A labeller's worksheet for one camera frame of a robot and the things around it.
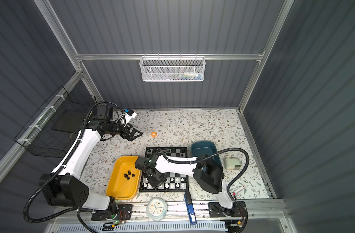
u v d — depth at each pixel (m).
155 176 0.67
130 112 0.69
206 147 0.96
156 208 0.72
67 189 0.40
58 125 0.74
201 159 0.48
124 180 0.85
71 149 0.47
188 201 0.73
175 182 0.82
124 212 0.72
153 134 1.05
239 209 0.72
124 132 0.69
